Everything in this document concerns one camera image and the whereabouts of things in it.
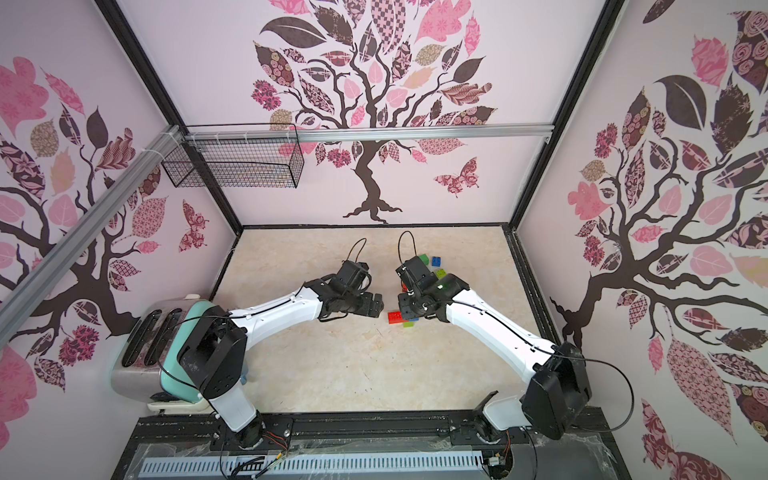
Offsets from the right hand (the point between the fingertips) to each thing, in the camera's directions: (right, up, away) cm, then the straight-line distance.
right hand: (409, 303), depth 81 cm
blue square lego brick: (+2, -7, +7) cm, 10 cm away
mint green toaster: (-63, -13, -13) cm, 65 cm away
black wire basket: (-55, +45, +14) cm, 73 cm away
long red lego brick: (-3, -6, +9) cm, 11 cm away
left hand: (-12, -3, +8) cm, 14 cm away
